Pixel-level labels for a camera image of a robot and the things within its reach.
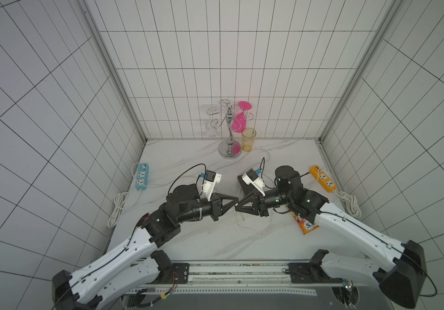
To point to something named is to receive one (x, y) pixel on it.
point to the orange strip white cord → (350, 201)
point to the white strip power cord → (120, 199)
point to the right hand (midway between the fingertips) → (233, 212)
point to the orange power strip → (328, 184)
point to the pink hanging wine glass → (239, 124)
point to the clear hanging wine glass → (211, 125)
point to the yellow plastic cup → (248, 137)
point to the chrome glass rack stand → (229, 149)
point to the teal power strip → (142, 181)
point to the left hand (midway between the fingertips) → (233, 204)
